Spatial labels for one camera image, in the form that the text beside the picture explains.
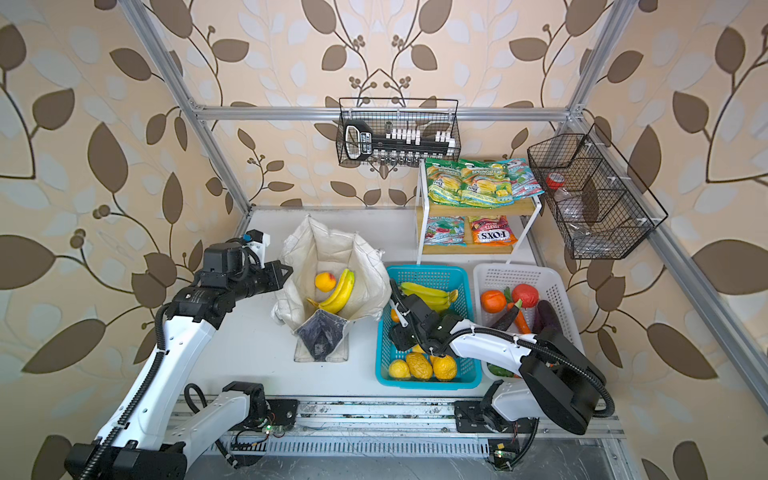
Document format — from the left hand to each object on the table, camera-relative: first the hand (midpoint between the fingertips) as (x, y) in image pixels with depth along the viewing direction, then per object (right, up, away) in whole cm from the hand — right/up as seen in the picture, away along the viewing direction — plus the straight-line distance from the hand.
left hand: (292, 266), depth 74 cm
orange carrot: (+63, -19, +14) cm, 68 cm away
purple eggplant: (+68, -15, +9) cm, 70 cm away
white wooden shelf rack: (+59, +14, +1) cm, 61 cm away
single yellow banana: (+9, -11, +19) cm, 24 cm away
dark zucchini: (+58, -17, +11) cm, 61 cm away
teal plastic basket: (+45, -28, +3) cm, 53 cm away
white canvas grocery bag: (+6, -19, +4) cm, 20 cm away
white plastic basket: (+73, -7, +17) cm, 76 cm away
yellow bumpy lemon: (+32, -26, +5) cm, 42 cm away
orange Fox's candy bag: (+55, +9, +15) cm, 58 cm away
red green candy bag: (+41, +9, +15) cm, 44 cm away
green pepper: (+51, -27, +1) cm, 58 cm away
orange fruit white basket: (+55, -12, +13) cm, 58 cm away
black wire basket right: (+77, +15, -1) cm, 78 cm away
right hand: (+27, -21, +11) cm, 35 cm away
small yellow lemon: (+27, -27, +3) cm, 39 cm away
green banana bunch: (+39, -12, +17) cm, 44 cm away
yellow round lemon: (+39, -27, +3) cm, 47 cm away
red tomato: (+66, -10, +15) cm, 68 cm away
